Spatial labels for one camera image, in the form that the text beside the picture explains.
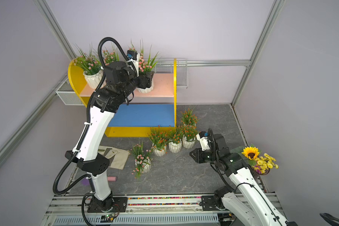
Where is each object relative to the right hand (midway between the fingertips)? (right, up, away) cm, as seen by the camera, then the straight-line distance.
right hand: (192, 152), depth 74 cm
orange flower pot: (0, +18, +19) cm, 26 cm away
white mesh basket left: (-70, +31, +5) cm, 77 cm away
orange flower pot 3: (-9, +2, +15) cm, 17 cm away
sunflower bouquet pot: (+30, -3, -12) cm, 32 cm away
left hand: (-22, +40, -11) cm, 47 cm away
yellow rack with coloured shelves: (-23, +21, +18) cm, 36 cm away
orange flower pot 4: (-19, +6, +8) cm, 21 cm away
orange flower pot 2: (0, +7, +11) cm, 13 cm away
